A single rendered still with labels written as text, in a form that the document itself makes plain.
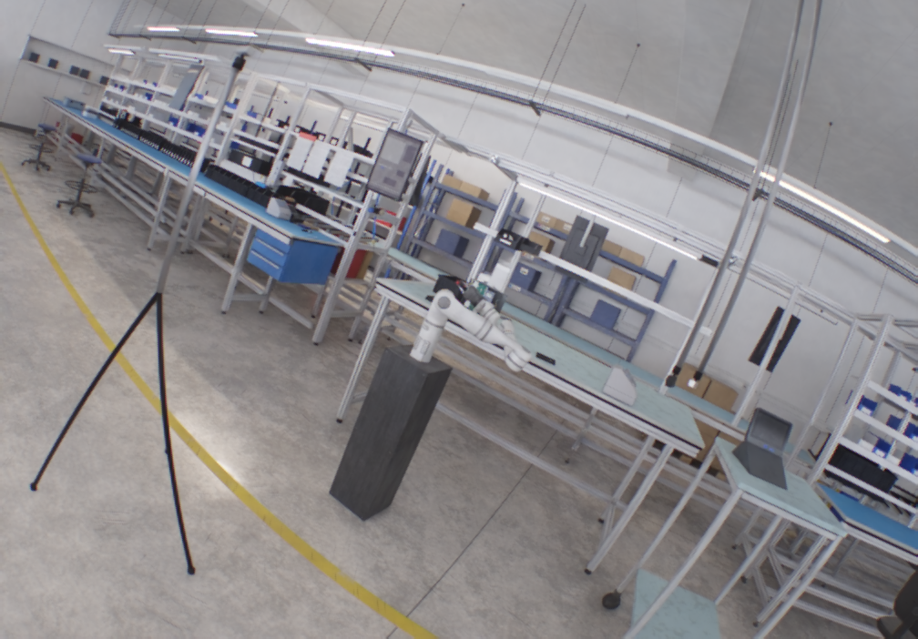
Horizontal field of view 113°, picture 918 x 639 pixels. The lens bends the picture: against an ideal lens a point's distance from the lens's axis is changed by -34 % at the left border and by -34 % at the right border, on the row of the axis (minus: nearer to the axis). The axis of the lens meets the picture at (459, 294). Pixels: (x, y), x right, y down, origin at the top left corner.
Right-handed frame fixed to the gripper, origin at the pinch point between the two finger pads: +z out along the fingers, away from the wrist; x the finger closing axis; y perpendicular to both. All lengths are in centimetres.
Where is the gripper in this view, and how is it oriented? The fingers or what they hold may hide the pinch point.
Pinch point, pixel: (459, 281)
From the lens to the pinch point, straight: 246.8
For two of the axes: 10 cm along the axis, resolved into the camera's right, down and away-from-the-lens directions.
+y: 4.4, 0.5, 9.0
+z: -6.3, -7.0, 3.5
